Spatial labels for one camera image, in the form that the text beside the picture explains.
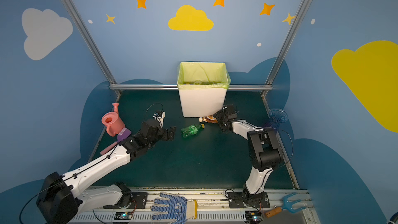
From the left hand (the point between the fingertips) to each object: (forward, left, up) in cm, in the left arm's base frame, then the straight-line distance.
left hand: (170, 126), depth 81 cm
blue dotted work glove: (-34, -6, -17) cm, 39 cm away
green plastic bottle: (+7, -12, -14) cm, 19 cm away
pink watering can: (+7, +36, -7) cm, 37 cm away
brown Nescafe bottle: (+15, -23, -14) cm, 30 cm away
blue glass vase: (+8, -60, +1) cm, 60 cm away
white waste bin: (+19, -17, -2) cm, 26 cm away
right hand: (+14, -26, -10) cm, 32 cm away
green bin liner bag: (+38, -18, +5) cm, 42 cm away
